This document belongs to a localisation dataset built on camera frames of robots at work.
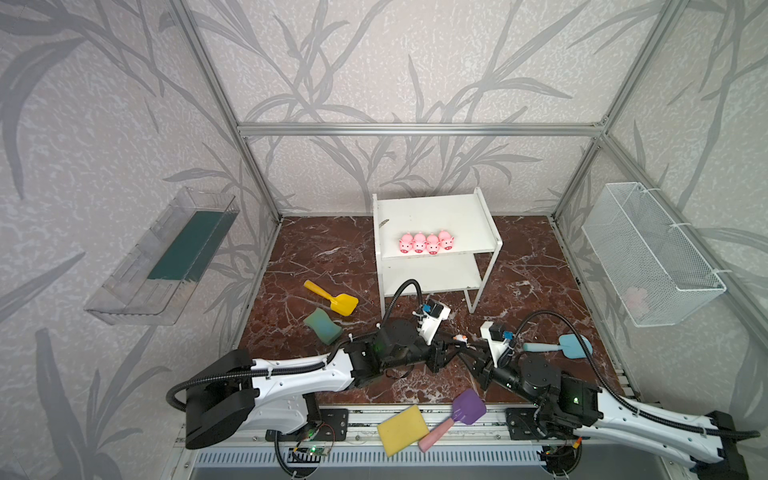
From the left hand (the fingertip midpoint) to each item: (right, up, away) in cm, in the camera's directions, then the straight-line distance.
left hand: (464, 337), depth 69 cm
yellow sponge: (-14, -24, +3) cm, 28 cm away
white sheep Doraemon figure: (-1, 0, 0) cm, 1 cm away
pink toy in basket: (+44, +7, +5) cm, 45 cm away
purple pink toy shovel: (+2, -21, +7) cm, 22 cm away
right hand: (-1, -1, +3) cm, 3 cm away
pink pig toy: (-14, +22, -2) cm, 26 cm away
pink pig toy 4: (-4, +23, -1) cm, 23 cm away
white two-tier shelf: (+4, +14, +19) cm, 24 cm away
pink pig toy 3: (-8, +22, -2) cm, 23 cm away
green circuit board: (-38, -30, +3) cm, 48 cm away
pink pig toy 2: (-11, +22, -2) cm, 25 cm away
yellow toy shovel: (-34, +2, +27) cm, 43 cm away
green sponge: (-38, -4, +20) cm, 43 cm away
